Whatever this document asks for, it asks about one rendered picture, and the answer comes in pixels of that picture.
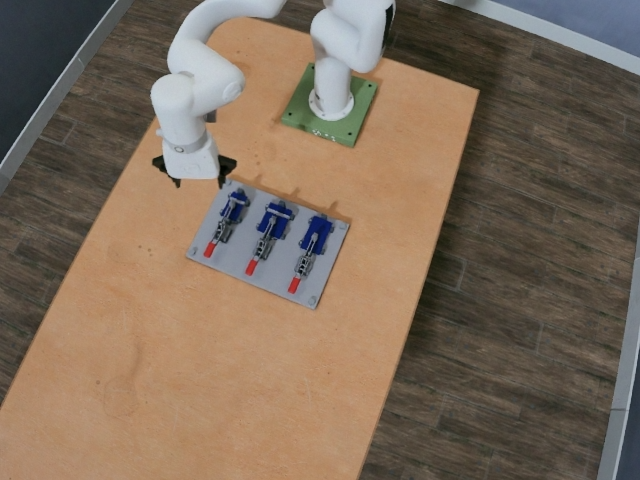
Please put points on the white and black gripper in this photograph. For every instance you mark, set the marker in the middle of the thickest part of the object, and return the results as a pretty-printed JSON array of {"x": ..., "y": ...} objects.
[{"x": 207, "y": 163}]

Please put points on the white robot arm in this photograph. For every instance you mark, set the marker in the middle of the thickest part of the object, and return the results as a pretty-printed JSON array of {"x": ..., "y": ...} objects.
[{"x": 210, "y": 81}]

